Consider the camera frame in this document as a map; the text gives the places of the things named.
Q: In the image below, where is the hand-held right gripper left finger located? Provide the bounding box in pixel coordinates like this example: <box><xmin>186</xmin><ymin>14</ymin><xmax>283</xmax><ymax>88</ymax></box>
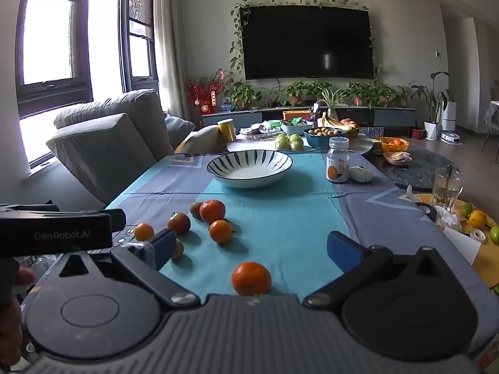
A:
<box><xmin>58</xmin><ymin>229</ymin><xmax>200</xmax><ymax>308</ymax></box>

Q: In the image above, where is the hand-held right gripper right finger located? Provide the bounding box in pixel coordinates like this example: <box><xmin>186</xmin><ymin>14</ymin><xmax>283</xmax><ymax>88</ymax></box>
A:
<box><xmin>303</xmin><ymin>231</ymin><xmax>453</xmax><ymax>309</ymax></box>

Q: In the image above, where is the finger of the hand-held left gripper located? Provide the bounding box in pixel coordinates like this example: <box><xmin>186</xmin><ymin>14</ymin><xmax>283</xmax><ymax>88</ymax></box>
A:
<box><xmin>111</xmin><ymin>208</ymin><xmax>128</xmax><ymax>232</ymax></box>

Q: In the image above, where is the orange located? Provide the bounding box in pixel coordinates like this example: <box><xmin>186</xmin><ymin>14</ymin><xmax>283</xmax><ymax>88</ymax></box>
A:
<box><xmin>133</xmin><ymin>222</ymin><xmax>155</xmax><ymax>242</ymax></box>
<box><xmin>231</xmin><ymin>261</ymin><xmax>273</xmax><ymax>296</ymax></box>
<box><xmin>199</xmin><ymin>199</ymin><xmax>227</xmax><ymax>225</ymax></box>
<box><xmin>209</xmin><ymin>220</ymin><xmax>234</xmax><ymax>244</ymax></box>

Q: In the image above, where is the red apple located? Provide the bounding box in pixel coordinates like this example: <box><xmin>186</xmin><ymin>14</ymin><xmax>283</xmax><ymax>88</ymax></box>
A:
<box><xmin>167</xmin><ymin>212</ymin><xmax>191</xmax><ymax>235</ymax></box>

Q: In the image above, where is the striped ceramic bowl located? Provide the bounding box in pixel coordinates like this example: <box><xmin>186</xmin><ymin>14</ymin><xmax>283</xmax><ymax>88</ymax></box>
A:
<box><xmin>206</xmin><ymin>150</ymin><xmax>293</xmax><ymax>189</ymax></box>

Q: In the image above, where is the person's left hand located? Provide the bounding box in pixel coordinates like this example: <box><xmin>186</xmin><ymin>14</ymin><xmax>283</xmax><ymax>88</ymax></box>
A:
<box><xmin>0</xmin><ymin>266</ymin><xmax>38</xmax><ymax>367</ymax></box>

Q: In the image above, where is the blue and grey tablecloth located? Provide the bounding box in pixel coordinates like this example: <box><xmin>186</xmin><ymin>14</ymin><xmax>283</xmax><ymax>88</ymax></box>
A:
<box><xmin>21</xmin><ymin>150</ymin><xmax>493</xmax><ymax>356</ymax></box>

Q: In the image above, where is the grey sofa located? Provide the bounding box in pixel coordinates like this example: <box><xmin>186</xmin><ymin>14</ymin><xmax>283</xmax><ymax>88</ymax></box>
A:
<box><xmin>46</xmin><ymin>88</ymin><xmax>196</xmax><ymax>204</ymax></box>

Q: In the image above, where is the white oval object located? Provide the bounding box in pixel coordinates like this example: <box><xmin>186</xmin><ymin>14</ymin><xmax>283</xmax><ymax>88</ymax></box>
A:
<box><xmin>348</xmin><ymin>166</ymin><xmax>374</xmax><ymax>183</ymax></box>

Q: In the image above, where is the folded white paper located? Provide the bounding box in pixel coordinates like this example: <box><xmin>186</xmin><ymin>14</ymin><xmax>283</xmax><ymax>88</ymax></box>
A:
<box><xmin>397</xmin><ymin>185</ymin><xmax>424</xmax><ymax>204</ymax></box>

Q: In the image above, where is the clear bottle with orange label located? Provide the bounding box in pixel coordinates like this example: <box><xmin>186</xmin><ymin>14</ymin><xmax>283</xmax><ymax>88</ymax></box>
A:
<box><xmin>326</xmin><ymin>137</ymin><xmax>351</xmax><ymax>183</ymax></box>

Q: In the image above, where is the pink dish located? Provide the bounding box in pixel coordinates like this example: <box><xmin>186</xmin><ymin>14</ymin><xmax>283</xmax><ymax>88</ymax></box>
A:
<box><xmin>383</xmin><ymin>151</ymin><xmax>413</xmax><ymax>164</ymax></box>

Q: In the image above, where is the grey pillow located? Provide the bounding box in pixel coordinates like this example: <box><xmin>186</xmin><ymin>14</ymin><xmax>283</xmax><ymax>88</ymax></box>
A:
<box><xmin>164</xmin><ymin>112</ymin><xmax>196</xmax><ymax>149</ymax></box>

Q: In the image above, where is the dark round table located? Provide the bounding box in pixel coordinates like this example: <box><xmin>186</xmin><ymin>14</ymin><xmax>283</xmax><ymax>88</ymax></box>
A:
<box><xmin>366</xmin><ymin>146</ymin><xmax>461</xmax><ymax>194</ymax></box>

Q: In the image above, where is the crumpled clear wrapper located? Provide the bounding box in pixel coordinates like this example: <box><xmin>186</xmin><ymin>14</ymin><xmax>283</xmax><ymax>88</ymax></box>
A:
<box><xmin>435</xmin><ymin>205</ymin><xmax>464</xmax><ymax>231</ymax></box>

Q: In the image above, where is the beige cushion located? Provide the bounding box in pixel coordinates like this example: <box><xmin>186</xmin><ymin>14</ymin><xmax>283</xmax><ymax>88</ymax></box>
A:
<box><xmin>175</xmin><ymin>124</ymin><xmax>227</xmax><ymax>155</ymax></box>

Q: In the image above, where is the orange plastic basket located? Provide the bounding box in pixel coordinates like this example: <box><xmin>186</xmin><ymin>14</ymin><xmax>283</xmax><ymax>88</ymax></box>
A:
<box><xmin>380</xmin><ymin>136</ymin><xmax>410</xmax><ymax>154</ymax></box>

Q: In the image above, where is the white paper sheet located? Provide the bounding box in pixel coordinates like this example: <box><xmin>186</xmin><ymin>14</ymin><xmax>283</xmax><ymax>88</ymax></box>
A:
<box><xmin>442</xmin><ymin>225</ymin><xmax>483</xmax><ymax>266</ymax></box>

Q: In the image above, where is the glass mug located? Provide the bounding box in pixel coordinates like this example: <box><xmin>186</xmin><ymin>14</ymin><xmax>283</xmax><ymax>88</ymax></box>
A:
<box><xmin>431</xmin><ymin>166</ymin><xmax>465</xmax><ymax>209</ymax></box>

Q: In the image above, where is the bunch of bananas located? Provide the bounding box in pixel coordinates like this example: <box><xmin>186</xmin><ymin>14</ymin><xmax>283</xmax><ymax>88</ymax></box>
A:
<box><xmin>320</xmin><ymin>112</ymin><xmax>359</xmax><ymax>133</ymax></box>

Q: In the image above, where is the light blue bowl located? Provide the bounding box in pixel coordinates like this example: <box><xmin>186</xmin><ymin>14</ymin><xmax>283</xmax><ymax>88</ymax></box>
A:
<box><xmin>280</xmin><ymin>122</ymin><xmax>315</xmax><ymax>137</ymax></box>

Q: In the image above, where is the yellow can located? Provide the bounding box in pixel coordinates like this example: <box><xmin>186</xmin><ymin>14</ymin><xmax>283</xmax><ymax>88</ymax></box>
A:
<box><xmin>217</xmin><ymin>118</ymin><xmax>237</xmax><ymax>143</ymax></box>

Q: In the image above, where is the yellow lemon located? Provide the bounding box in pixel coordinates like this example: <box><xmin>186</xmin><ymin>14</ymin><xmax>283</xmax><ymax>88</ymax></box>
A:
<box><xmin>468</xmin><ymin>210</ymin><xmax>488</xmax><ymax>229</ymax></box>

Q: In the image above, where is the yellow tray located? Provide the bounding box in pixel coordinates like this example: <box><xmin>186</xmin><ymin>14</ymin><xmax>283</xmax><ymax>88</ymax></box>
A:
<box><xmin>412</xmin><ymin>192</ymin><xmax>499</xmax><ymax>290</ymax></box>

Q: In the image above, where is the glass plate of snacks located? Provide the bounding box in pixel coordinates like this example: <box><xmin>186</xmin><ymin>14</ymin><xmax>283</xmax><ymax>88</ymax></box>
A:
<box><xmin>239</xmin><ymin>122</ymin><xmax>280</xmax><ymax>141</ymax></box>

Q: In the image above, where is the spider plant in vase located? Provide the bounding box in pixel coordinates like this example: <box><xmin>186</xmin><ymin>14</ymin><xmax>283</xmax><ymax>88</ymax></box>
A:
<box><xmin>315</xmin><ymin>87</ymin><xmax>348</xmax><ymax>120</ymax></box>

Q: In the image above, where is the television console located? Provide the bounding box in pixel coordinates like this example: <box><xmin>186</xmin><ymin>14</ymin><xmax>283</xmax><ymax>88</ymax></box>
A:
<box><xmin>200</xmin><ymin>105</ymin><xmax>417</xmax><ymax>128</ymax></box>

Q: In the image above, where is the red festive decoration plant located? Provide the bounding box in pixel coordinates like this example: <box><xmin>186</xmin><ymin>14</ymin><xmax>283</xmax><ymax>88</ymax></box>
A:
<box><xmin>185</xmin><ymin>70</ymin><xmax>231</xmax><ymax>116</ymax></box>

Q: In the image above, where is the potted green plant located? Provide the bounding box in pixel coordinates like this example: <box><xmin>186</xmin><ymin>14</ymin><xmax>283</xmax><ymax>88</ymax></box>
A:
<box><xmin>278</xmin><ymin>81</ymin><xmax>333</xmax><ymax>107</ymax></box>
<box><xmin>225</xmin><ymin>81</ymin><xmax>263</xmax><ymax>110</ymax></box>
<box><xmin>346</xmin><ymin>80</ymin><xmax>396</xmax><ymax>108</ymax></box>

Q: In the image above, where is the tall plant in white pot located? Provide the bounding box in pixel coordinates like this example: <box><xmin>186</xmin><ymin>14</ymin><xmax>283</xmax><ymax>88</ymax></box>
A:
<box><xmin>411</xmin><ymin>72</ymin><xmax>450</xmax><ymax>141</ymax></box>

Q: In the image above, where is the white air purifier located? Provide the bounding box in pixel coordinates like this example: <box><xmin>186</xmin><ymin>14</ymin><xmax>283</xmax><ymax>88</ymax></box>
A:
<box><xmin>440</xmin><ymin>101</ymin><xmax>458</xmax><ymax>132</ymax></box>

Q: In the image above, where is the beige curtain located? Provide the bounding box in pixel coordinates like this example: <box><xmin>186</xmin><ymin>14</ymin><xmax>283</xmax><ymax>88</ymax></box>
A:
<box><xmin>153</xmin><ymin>0</ymin><xmax>192</xmax><ymax>118</ymax></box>

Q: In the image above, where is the dining chair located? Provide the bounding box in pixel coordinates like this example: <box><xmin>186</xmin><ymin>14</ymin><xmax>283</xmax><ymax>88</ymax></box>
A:
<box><xmin>481</xmin><ymin>100</ymin><xmax>499</xmax><ymax>153</ymax></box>

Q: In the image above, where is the dark framed window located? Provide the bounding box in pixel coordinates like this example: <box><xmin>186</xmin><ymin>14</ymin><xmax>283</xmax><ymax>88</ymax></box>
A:
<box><xmin>15</xmin><ymin>0</ymin><xmax>160</xmax><ymax>119</ymax></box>

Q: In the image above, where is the black television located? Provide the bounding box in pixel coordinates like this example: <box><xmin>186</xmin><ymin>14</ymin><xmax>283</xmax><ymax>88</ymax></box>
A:
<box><xmin>242</xmin><ymin>4</ymin><xmax>374</xmax><ymax>81</ymax></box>

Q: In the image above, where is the green vine plant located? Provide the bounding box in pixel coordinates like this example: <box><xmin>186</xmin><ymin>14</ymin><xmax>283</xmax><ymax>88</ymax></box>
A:
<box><xmin>229</xmin><ymin>0</ymin><xmax>385</xmax><ymax>83</ymax></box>

